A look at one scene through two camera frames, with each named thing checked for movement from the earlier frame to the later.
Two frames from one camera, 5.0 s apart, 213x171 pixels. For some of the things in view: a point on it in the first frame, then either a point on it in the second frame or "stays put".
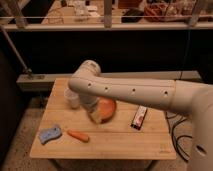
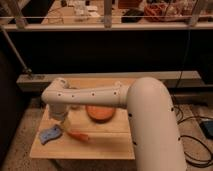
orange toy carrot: x=78 y=135 stays put
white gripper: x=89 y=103 → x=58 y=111
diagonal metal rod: x=27 y=70 stays put
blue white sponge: x=47 y=134 stays put
